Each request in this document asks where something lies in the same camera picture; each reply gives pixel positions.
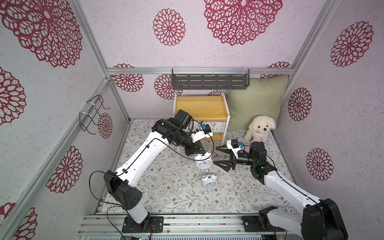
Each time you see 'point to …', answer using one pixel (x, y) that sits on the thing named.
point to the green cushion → (263, 98)
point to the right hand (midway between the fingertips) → (215, 154)
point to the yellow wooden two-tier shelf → (204, 108)
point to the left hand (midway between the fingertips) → (201, 152)
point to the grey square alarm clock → (217, 126)
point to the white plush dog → (259, 129)
